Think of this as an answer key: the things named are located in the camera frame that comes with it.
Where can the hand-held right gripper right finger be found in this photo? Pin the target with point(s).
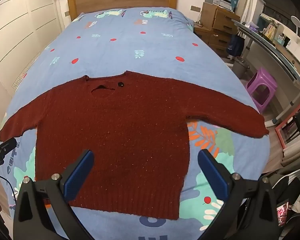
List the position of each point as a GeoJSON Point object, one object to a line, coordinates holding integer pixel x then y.
{"type": "Point", "coordinates": [212, 175]}

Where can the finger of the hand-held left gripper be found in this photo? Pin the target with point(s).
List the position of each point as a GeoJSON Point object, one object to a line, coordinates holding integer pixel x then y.
{"type": "Point", "coordinates": [8, 145]}

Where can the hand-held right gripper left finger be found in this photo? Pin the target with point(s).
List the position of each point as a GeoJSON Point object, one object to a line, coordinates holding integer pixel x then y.
{"type": "Point", "coordinates": [81, 175]}

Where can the dark red knitted sweater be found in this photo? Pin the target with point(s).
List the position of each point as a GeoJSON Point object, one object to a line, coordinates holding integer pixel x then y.
{"type": "Point", "coordinates": [115, 130]}

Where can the phone with lit screen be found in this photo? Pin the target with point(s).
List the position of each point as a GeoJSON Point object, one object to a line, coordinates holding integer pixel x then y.
{"type": "Point", "coordinates": [282, 212]}

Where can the orange framed board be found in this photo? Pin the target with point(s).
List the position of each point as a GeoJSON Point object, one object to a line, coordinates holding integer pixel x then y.
{"type": "Point", "coordinates": [280, 132]}

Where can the purple plastic stool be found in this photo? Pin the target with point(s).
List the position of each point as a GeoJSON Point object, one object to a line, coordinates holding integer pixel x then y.
{"type": "Point", "coordinates": [263, 78]}

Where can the grey bucket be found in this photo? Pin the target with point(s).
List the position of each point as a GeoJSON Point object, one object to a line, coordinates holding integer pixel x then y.
{"type": "Point", "coordinates": [240, 68]}

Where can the cream wardrobe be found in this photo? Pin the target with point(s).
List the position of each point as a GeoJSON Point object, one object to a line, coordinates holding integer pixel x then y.
{"type": "Point", "coordinates": [22, 17]}

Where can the navy tote bag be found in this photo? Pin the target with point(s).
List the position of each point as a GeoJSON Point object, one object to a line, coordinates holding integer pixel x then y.
{"type": "Point", "coordinates": [236, 45]}

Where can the grey study desk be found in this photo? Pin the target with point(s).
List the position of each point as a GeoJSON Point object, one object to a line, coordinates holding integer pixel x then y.
{"type": "Point", "coordinates": [285, 56]}

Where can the blue printed bedsheet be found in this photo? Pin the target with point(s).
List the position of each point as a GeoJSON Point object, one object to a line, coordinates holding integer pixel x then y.
{"type": "Point", "coordinates": [140, 45]}

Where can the wooden chest of drawers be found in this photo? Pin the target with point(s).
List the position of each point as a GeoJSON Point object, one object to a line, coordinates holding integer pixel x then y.
{"type": "Point", "coordinates": [222, 21]}

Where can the white desk lamp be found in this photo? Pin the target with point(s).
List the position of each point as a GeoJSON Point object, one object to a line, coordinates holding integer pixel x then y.
{"type": "Point", "coordinates": [296, 22]}

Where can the white printer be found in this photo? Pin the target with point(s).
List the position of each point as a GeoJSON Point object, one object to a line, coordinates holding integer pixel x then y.
{"type": "Point", "coordinates": [222, 1]}

